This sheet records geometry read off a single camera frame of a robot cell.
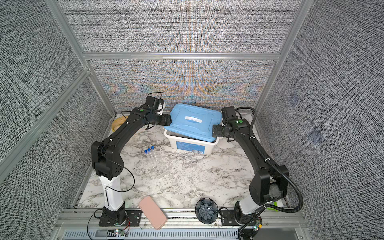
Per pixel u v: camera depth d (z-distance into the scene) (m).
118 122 1.13
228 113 0.65
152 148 0.82
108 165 0.52
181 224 0.73
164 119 0.81
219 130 0.75
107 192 0.58
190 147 0.90
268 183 0.43
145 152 0.80
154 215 0.74
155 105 0.72
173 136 0.86
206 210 0.75
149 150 0.81
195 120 0.92
